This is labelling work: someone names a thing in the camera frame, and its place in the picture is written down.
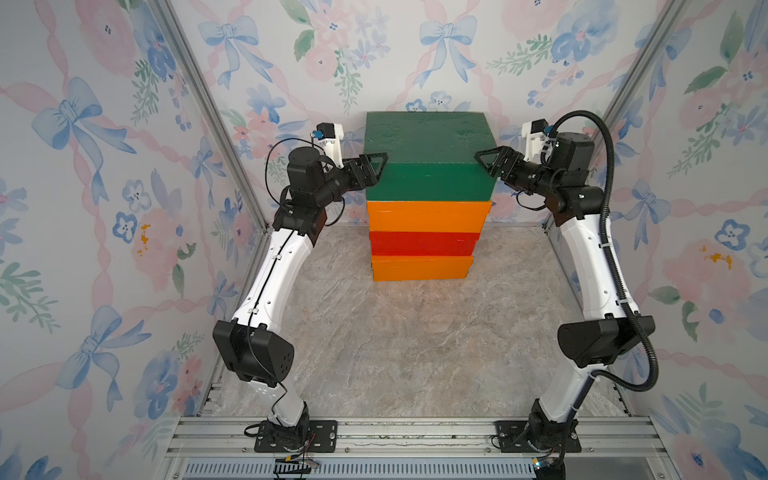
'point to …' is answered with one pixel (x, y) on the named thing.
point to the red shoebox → (423, 243)
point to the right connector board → (549, 469)
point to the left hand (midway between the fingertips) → (378, 155)
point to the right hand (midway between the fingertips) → (486, 158)
